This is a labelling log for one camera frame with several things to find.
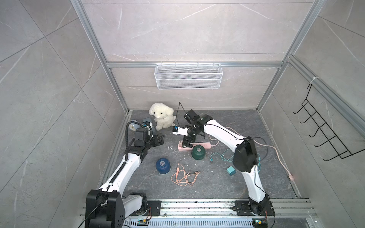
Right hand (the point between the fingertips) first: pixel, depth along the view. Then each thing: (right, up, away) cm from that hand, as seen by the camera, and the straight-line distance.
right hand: (185, 137), depth 89 cm
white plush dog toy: (-15, +14, +7) cm, 21 cm away
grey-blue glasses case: (-28, +12, +20) cm, 36 cm away
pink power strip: (+13, -6, +6) cm, 16 cm away
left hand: (-16, +3, -5) cm, 17 cm away
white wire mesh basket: (+2, +43, +11) cm, 45 cm away
